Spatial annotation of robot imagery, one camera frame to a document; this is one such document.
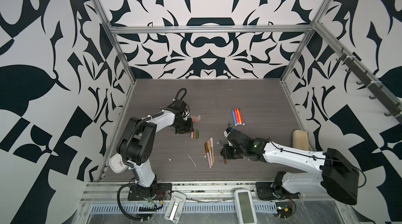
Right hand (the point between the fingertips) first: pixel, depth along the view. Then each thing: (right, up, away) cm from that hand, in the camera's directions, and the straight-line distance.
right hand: (220, 153), depth 80 cm
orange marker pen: (+14, +16, +19) cm, 28 cm away
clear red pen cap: (-13, +14, +18) cm, 27 cm away
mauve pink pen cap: (-15, +6, +11) cm, 20 cm away
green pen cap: (-12, +7, +11) cm, 18 cm away
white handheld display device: (+9, -18, -12) cm, 24 cm away
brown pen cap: (-13, +7, +12) cm, 19 cm away
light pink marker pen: (-4, +2, +9) cm, 10 cm away
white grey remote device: (-21, -19, -11) cm, 30 cm away
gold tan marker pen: (-5, -2, +6) cm, 8 cm away
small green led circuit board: (+27, -22, -9) cm, 36 cm away
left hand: (-14, +11, +12) cm, 21 cm away
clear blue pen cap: (-11, +15, +19) cm, 27 cm away
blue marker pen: (+11, +16, +19) cm, 27 cm away
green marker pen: (+7, +11, +16) cm, 21 cm away
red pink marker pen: (+12, +16, +19) cm, 28 cm away
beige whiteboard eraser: (+46, +4, +9) cm, 47 cm away
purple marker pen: (+16, +16, +19) cm, 29 cm away
